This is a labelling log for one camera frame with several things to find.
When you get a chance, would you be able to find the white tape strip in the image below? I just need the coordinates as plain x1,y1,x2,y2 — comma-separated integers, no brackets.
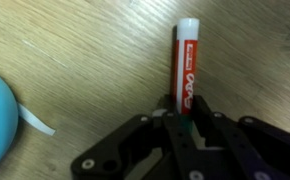
17,103,57,137

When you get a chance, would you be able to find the red white marker green cap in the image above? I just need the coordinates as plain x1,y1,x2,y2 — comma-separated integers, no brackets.
170,18,201,135

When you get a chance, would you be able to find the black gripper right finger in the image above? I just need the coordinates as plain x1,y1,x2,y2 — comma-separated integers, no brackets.
190,95,290,180

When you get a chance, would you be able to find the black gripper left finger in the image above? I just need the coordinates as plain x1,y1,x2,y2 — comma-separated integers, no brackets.
70,94,199,180

